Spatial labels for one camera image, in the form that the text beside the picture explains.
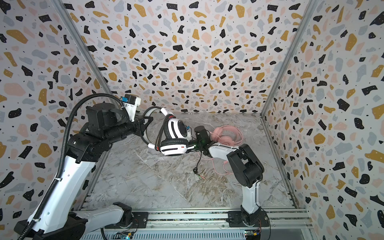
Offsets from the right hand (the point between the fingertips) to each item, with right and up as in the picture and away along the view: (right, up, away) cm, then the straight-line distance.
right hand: (173, 145), depth 85 cm
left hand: (-4, +15, -25) cm, 29 cm away
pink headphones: (+27, +5, +13) cm, 30 cm away
